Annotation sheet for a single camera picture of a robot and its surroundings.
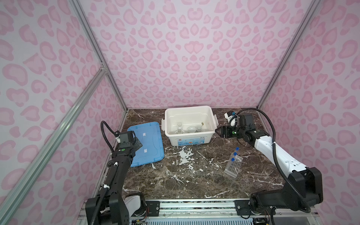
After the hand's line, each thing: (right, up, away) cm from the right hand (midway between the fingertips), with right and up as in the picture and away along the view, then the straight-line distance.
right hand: (221, 128), depth 83 cm
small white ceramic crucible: (-11, -2, +21) cm, 24 cm away
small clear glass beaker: (-25, +2, +17) cm, 31 cm away
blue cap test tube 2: (+15, -16, +14) cm, 26 cm away
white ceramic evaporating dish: (-16, -2, +21) cm, 27 cm away
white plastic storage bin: (-19, +1, +24) cm, 31 cm away
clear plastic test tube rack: (+9, -24, +5) cm, 27 cm away
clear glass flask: (-25, -3, +13) cm, 29 cm away
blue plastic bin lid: (-47, -7, +22) cm, 53 cm away
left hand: (-54, -9, +1) cm, 55 cm away
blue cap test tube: (+13, -18, +14) cm, 27 cm away
